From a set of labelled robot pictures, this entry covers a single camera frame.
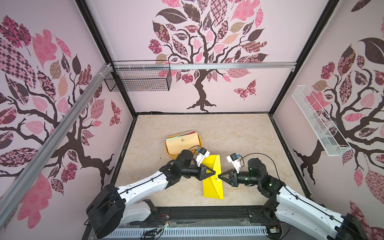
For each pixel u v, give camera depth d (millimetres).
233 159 683
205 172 682
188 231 776
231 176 673
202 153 687
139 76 948
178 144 955
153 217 645
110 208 402
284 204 534
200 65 932
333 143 711
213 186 726
